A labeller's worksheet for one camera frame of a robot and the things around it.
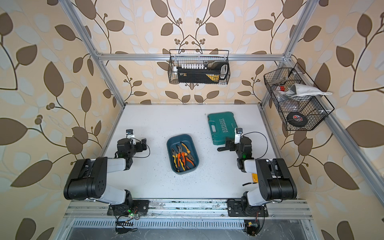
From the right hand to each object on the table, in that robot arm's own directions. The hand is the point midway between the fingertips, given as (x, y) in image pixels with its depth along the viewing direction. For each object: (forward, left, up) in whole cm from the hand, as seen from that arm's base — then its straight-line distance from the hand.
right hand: (235, 136), depth 94 cm
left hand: (+1, +62, +1) cm, 62 cm away
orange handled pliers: (-9, +33, -4) cm, 35 cm away
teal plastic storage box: (0, +34, -5) cm, 34 cm away
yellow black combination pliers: (-10, +38, -5) cm, 40 cm away
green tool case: (+11, +6, -1) cm, 12 cm away
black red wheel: (-6, -26, +23) cm, 35 cm away
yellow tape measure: (-24, -8, -5) cm, 26 cm away
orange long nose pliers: (-11, +30, -5) cm, 32 cm away
